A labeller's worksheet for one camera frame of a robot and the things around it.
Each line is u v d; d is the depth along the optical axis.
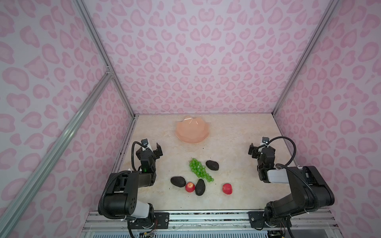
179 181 0.83
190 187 0.80
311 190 0.42
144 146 0.75
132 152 0.64
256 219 0.74
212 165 0.88
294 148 0.68
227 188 0.79
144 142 0.77
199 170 0.86
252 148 0.86
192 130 1.11
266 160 0.71
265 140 0.79
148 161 0.69
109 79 0.88
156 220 0.72
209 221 0.75
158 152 0.86
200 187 0.80
